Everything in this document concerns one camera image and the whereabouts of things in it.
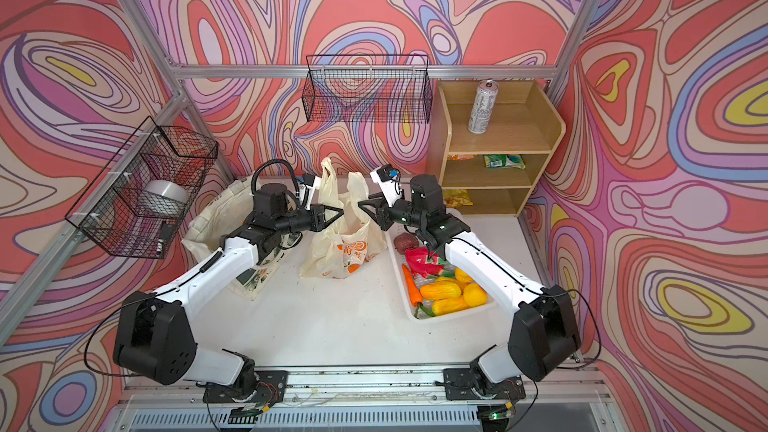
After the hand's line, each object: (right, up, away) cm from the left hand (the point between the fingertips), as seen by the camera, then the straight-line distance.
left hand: (344, 211), depth 79 cm
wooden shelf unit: (+46, +12, +20) cm, 52 cm away
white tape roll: (-42, +4, -8) cm, 43 cm away
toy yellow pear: (+35, -23, +2) cm, 42 cm away
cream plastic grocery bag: (+3, -8, -4) cm, 9 cm away
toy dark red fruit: (+17, -10, +15) cm, 25 cm away
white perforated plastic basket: (+15, -15, +8) cm, 22 cm away
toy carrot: (+19, -23, +8) cm, 31 cm away
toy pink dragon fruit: (+21, -15, +7) cm, 27 cm away
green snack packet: (+51, +16, +20) cm, 57 cm away
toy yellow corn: (+26, -22, +4) cm, 35 cm away
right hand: (+6, +1, -3) cm, 7 cm away
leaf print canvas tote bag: (-37, -2, +4) cm, 37 cm away
